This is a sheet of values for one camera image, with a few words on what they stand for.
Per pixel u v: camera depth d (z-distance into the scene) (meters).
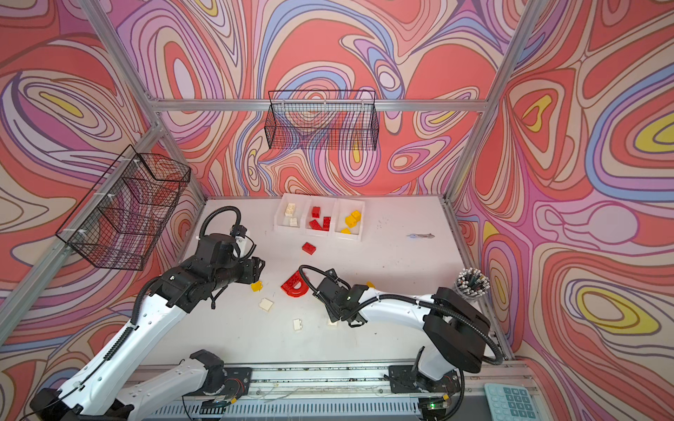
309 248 1.00
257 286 0.91
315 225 1.08
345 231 1.05
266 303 0.88
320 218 1.12
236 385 0.72
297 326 0.82
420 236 1.05
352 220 1.08
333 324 0.74
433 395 0.72
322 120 0.98
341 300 0.64
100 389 0.38
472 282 0.75
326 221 1.08
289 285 0.92
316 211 1.11
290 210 1.12
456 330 0.43
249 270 0.64
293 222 1.08
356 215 1.08
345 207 1.15
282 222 1.11
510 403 0.69
